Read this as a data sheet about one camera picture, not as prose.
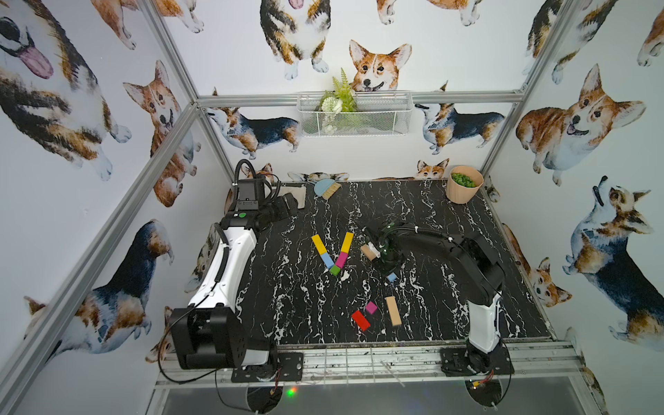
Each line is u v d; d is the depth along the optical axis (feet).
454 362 2.42
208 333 1.33
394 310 2.74
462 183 3.48
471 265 1.76
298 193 3.84
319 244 3.28
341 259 3.12
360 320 2.68
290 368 2.40
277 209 2.39
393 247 2.27
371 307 2.76
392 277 2.93
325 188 3.92
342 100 2.68
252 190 1.99
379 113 3.03
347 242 3.29
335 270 3.04
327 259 3.12
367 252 3.12
